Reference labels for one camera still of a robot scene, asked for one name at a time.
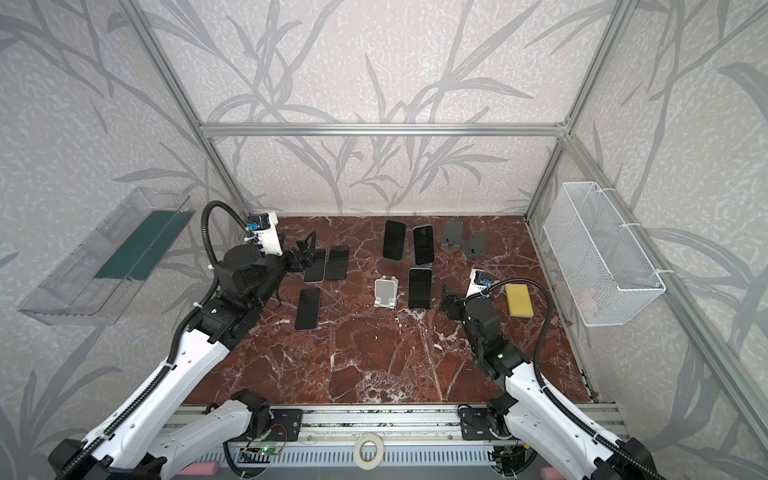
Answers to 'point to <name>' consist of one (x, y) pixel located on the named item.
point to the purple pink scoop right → (550, 473)
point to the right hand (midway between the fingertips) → (458, 277)
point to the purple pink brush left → (202, 468)
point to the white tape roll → (373, 464)
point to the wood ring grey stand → (452, 236)
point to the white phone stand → (385, 292)
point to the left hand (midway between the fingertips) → (305, 224)
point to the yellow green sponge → (519, 301)
